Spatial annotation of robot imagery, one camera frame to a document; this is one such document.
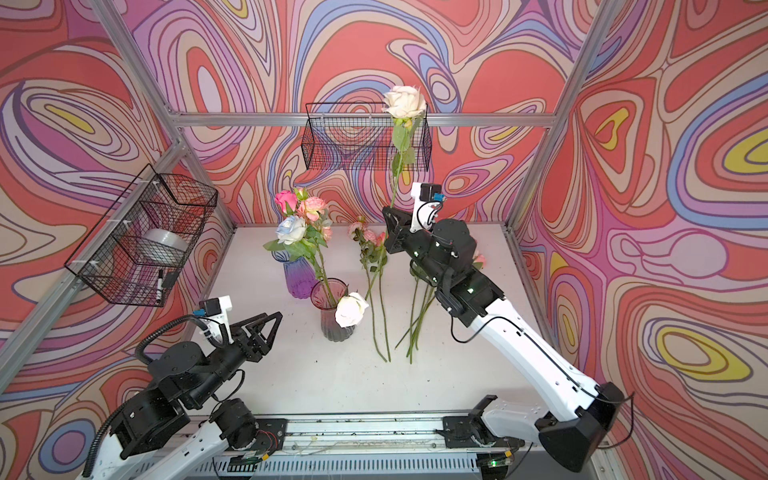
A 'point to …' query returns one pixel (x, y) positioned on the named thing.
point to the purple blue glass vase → (300, 274)
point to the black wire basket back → (358, 136)
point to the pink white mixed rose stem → (421, 302)
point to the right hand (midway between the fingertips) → (383, 215)
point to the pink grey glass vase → (325, 294)
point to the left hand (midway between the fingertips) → (279, 316)
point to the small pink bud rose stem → (373, 252)
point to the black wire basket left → (137, 247)
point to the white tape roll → (168, 237)
